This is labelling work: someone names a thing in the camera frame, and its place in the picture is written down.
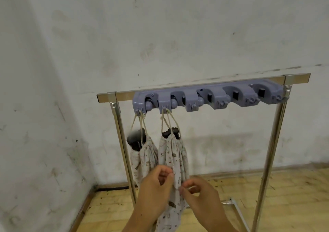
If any chrome clothes rack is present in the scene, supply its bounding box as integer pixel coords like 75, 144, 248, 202
97, 72, 311, 232

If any person's right hand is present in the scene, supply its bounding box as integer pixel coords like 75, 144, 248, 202
179, 176, 228, 227

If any person's left hand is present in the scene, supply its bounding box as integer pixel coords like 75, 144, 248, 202
133, 165, 175, 222

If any grey wall hook holder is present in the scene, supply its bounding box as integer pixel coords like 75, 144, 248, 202
132, 79, 290, 113

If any black baseboard strip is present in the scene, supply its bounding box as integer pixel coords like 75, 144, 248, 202
96, 185, 129, 190

